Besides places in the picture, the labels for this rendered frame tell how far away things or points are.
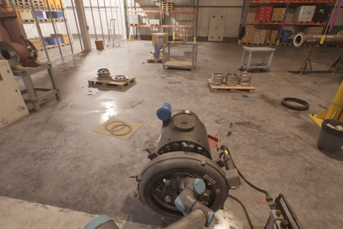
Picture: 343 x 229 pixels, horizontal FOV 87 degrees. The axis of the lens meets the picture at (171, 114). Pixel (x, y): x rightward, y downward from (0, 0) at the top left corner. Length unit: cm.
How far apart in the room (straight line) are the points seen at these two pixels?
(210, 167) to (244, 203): 112
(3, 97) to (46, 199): 253
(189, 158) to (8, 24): 458
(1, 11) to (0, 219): 381
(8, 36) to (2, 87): 112
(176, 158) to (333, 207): 207
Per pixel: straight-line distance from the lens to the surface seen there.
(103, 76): 613
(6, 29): 521
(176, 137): 174
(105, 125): 378
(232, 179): 156
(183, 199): 118
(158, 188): 158
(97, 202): 248
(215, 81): 548
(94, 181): 271
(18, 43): 515
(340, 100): 459
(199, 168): 140
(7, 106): 474
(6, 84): 472
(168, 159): 141
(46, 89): 554
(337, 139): 378
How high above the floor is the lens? 190
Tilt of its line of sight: 29 degrees down
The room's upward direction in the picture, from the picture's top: straight up
